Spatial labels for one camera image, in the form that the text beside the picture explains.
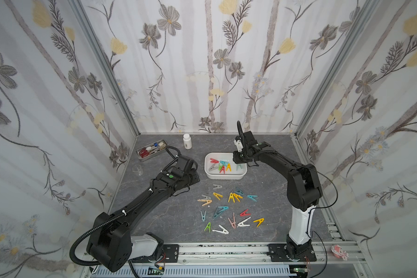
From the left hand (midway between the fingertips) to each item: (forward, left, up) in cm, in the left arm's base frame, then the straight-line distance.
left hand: (199, 175), depth 84 cm
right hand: (+14, -20, -1) cm, 24 cm away
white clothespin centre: (-20, -20, -13) cm, 31 cm away
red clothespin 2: (+12, -13, -13) cm, 22 cm away
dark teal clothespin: (-3, -21, -13) cm, 25 cm away
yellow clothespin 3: (-19, -30, -14) cm, 38 cm away
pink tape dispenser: (-32, -59, -10) cm, 68 cm away
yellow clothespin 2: (-5, -9, -13) cm, 16 cm away
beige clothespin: (-8, -4, -13) cm, 16 cm away
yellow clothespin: (+14, -17, -15) cm, 26 cm away
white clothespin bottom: (-22, -12, -13) cm, 28 cm away
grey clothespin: (+12, -7, -13) cm, 19 cm away
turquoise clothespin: (+16, -14, -13) cm, 25 cm away
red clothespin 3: (-15, -22, -14) cm, 29 cm away
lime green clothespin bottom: (-20, -4, -14) cm, 25 cm away
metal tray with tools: (+28, +34, -14) cm, 46 cm away
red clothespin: (+18, -7, -12) cm, 23 cm away
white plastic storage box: (+7, -8, -13) cm, 17 cm away
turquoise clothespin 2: (-6, -27, -13) cm, 31 cm away
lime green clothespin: (+13, -11, -13) cm, 21 cm away
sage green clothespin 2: (-16, -1, -13) cm, 20 cm away
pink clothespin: (-20, -16, -13) cm, 28 cm away
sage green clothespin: (+14, -23, -14) cm, 31 cm away
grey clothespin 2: (+1, -9, -14) cm, 17 cm away
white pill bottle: (+29, +9, -8) cm, 32 cm away
